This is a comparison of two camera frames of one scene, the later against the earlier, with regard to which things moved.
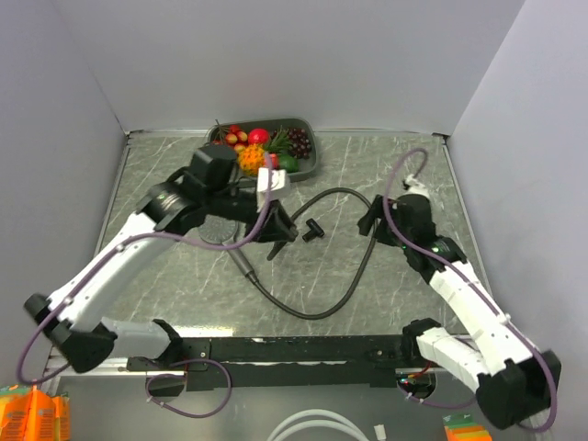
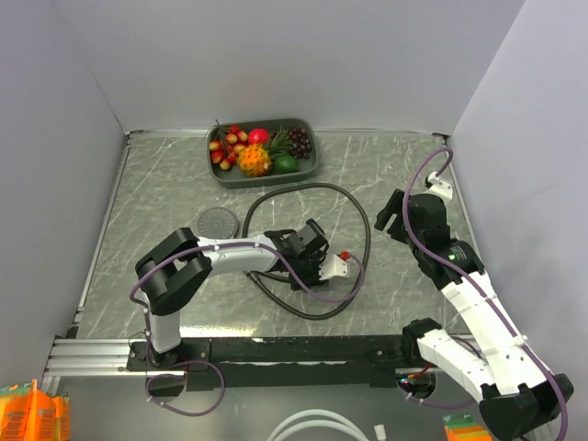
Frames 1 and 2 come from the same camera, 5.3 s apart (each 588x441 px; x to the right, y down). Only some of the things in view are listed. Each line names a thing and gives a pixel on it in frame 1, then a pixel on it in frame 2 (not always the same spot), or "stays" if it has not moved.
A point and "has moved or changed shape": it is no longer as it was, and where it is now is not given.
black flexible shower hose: (295, 215) has moved or changed shape
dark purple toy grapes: (300, 140) stays
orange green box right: (462, 426) stays
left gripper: (277, 226) -> (314, 281)
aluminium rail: (59, 366) stays
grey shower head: (216, 231) stays
